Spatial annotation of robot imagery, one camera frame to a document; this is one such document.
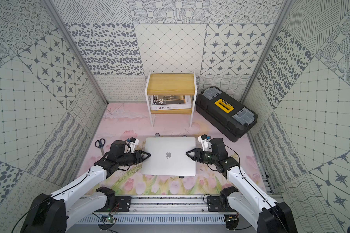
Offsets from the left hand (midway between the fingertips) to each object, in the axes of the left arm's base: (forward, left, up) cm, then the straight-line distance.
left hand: (148, 152), depth 82 cm
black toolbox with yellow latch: (+23, -48, +7) cm, 54 cm away
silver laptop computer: (-3, -12, 0) cm, 12 cm away
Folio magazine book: (+31, -12, +10) cm, 35 cm away
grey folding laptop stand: (+11, -4, +1) cm, 12 cm away
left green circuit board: (-30, +17, -10) cm, 36 cm away
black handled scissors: (+10, +36, -9) cm, 38 cm away
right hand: (-2, -23, +2) cm, 24 cm away
